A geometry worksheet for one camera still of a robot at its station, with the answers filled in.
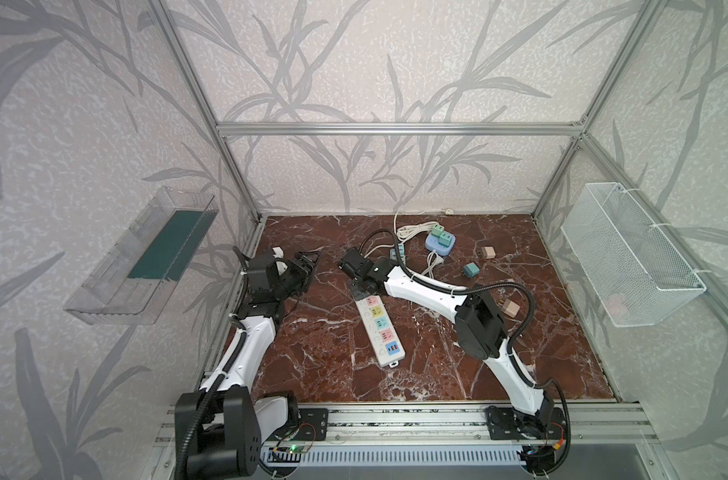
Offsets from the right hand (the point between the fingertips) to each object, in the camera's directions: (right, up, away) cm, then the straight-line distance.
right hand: (362, 277), depth 94 cm
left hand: (-10, +9, -13) cm, 18 cm away
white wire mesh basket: (+59, +5, -33) cm, 68 cm away
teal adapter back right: (+37, +1, +8) cm, 37 cm away
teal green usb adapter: (+29, +12, +11) cm, 33 cm away
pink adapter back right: (+44, +7, +12) cm, 46 cm away
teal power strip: (+13, +8, +8) cm, 17 cm away
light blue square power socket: (+25, +10, +14) cm, 30 cm away
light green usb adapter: (+26, +15, +14) cm, 34 cm away
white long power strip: (+6, -15, -7) cm, 18 cm away
